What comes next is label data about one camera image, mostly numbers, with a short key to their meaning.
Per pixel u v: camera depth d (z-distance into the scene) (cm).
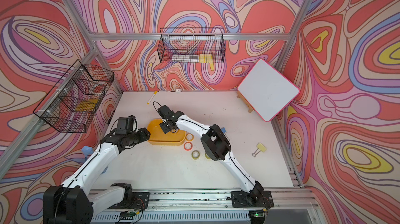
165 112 78
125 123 64
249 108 106
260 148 90
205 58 82
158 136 96
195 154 88
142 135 75
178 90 119
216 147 60
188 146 91
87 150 66
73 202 38
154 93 119
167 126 87
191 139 95
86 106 72
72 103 73
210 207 73
